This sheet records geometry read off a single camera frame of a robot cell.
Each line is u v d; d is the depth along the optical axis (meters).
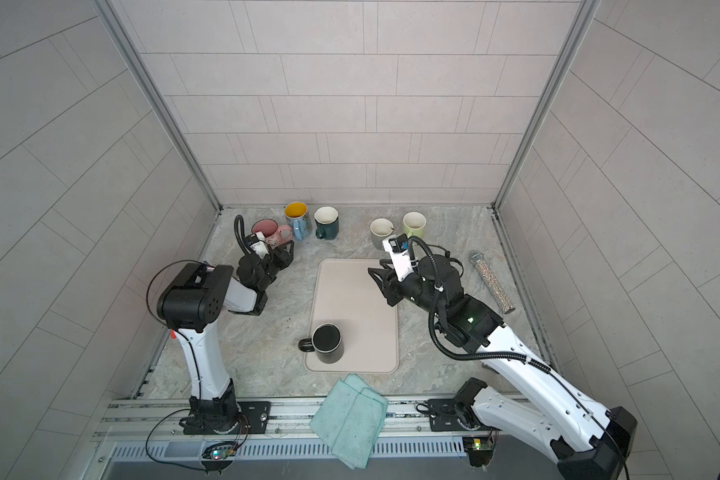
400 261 0.56
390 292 0.59
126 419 0.72
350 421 0.70
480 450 0.68
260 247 0.86
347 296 0.98
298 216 0.99
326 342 0.77
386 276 0.58
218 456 0.64
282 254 0.87
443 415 0.71
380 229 1.03
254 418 0.71
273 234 0.94
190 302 0.52
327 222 0.99
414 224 1.01
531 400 0.43
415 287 0.58
